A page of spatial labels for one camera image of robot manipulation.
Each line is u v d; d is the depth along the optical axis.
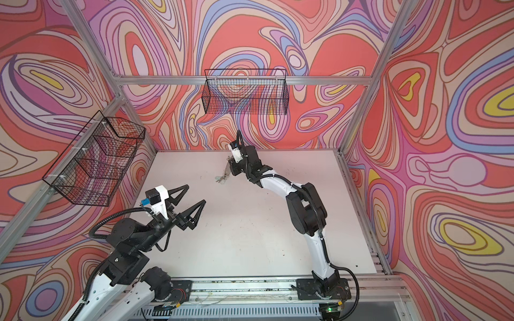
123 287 0.48
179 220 0.55
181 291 0.72
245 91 0.96
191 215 0.54
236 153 0.83
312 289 0.74
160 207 0.52
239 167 0.84
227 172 1.01
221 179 1.07
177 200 0.62
